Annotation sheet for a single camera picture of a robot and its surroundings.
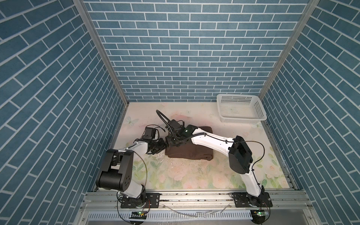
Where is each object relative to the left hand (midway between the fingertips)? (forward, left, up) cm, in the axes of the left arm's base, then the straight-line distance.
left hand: (166, 145), depth 93 cm
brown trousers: (-4, -14, +1) cm, 15 cm away
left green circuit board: (-37, +13, -5) cm, 40 cm away
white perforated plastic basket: (+35, -60, -1) cm, 70 cm away
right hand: (-1, -1, +9) cm, 9 cm away
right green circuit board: (-39, -50, -4) cm, 63 cm away
